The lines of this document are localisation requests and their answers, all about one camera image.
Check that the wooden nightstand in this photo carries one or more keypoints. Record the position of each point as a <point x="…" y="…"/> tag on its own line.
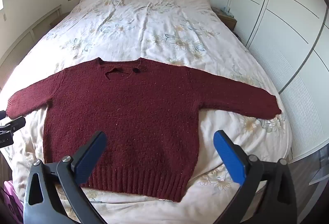
<point x="227" y="20"/>

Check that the glass side table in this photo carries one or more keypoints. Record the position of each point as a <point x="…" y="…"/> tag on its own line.
<point x="314" y="162"/>

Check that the small items on nightstand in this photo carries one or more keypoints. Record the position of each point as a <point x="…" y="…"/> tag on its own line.
<point x="226" y="10"/>

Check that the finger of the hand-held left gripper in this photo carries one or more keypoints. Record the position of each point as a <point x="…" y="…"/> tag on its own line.
<point x="2" y="113"/>
<point x="14" y="125"/>

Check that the dark red knit sweater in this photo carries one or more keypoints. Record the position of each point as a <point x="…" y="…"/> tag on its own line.
<point x="123" y="116"/>

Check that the pink cloth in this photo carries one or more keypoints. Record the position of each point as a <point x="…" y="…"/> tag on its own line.
<point x="11" y="203"/>

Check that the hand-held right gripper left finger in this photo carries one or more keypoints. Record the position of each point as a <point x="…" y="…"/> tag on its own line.
<point x="92" y="157"/>

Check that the white panelled low cabinet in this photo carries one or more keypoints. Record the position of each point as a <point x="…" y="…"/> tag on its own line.
<point x="23" y="41"/>

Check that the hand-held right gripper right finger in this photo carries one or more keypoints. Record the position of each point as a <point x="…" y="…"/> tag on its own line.
<point x="228" y="157"/>

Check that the floral white duvet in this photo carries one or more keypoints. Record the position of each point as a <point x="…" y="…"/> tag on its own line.
<point x="144" y="20"/>

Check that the white sliding wardrobe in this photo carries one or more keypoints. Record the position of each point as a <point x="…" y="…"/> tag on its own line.
<point x="287" y="23"/>

